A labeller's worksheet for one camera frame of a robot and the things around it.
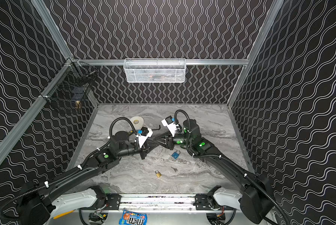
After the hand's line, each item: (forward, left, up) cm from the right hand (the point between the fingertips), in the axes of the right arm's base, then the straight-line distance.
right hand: (155, 139), depth 69 cm
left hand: (-3, -3, 0) cm, 4 cm away
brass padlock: (-8, 0, -26) cm, 27 cm away
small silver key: (-5, -10, -27) cm, 29 cm away
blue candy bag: (-30, +12, -25) cm, 40 cm away
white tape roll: (+31, +19, -25) cm, 44 cm away
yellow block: (-30, +39, -12) cm, 51 cm away
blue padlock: (+5, -10, -26) cm, 29 cm away
